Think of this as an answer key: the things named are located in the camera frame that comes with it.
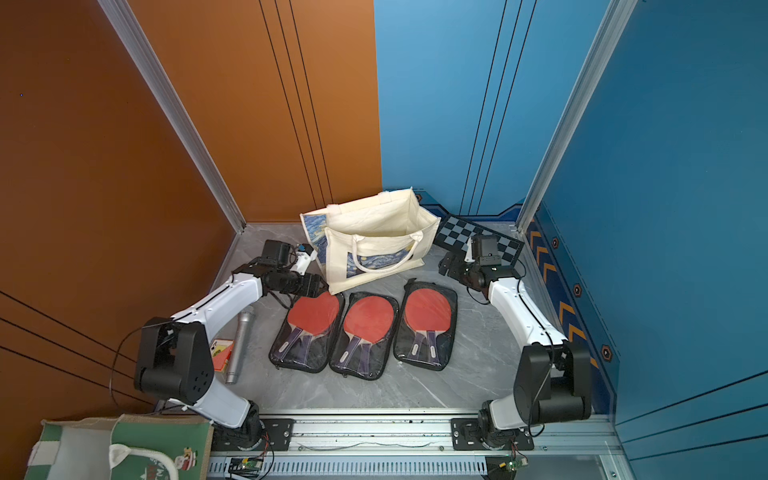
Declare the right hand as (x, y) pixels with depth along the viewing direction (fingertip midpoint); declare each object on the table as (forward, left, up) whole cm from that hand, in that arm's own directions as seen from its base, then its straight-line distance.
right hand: (452, 267), depth 88 cm
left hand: (-2, +40, -4) cm, 40 cm away
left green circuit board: (-47, +52, -17) cm, 72 cm away
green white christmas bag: (-47, +64, +8) cm, 80 cm away
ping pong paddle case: (-13, +8, -13) cm, 20 cm away
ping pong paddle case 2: (-16, +26, -12) cm, 33 cm away
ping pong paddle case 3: (-18, +44, -13) cm, 49 cm away
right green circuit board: (-47, -11, -16) cm, 50 cm away
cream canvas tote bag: (-1, +28, +11) cm, 30 cm away
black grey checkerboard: (+25, -5, -11) cm, 28 cm away
